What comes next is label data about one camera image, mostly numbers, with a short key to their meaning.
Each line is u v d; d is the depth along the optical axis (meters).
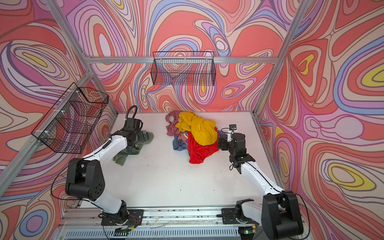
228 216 0.73
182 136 0.95
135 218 0.72
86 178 0.45
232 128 0.72
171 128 1.04
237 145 0.63
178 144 1.00
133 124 0.72
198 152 0.90
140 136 0.84
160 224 0.73
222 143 0.76
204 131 0.91
